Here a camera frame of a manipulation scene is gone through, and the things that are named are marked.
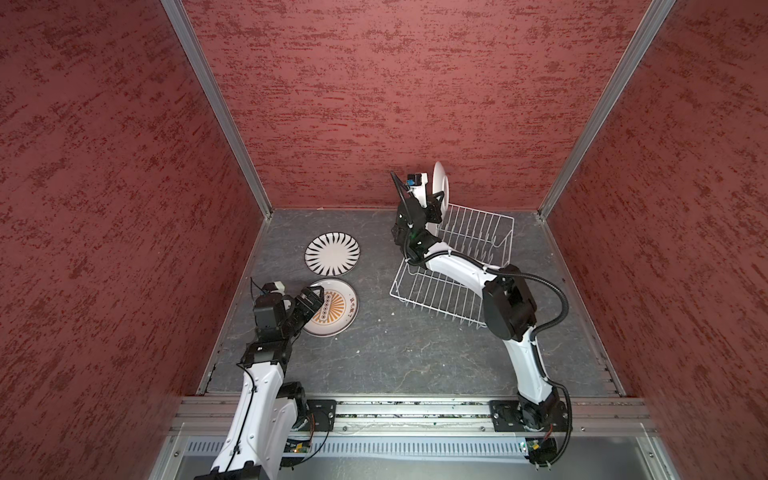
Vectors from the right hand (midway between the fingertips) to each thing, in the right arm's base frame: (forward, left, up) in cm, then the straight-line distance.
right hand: (439, 197), depth 85 cm
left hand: (-23, +36, -18) cm, 46 cm away
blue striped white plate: (+2, +36, -29) cm, 46 cm away
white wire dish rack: (+5, -19, -24) cm, 31 cm away
